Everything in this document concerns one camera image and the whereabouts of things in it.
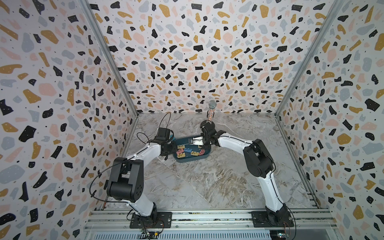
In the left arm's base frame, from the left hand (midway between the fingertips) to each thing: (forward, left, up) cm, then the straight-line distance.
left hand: (176, 147), depth 94 cm
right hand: (+8, -15, -2) cm, 17 cm away
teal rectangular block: (-3, -1, +14) cm, 14 cm away
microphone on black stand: (+16, -23, +22) cm, 35 cm away
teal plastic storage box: (0, -7, -4) cm, 8 cm away
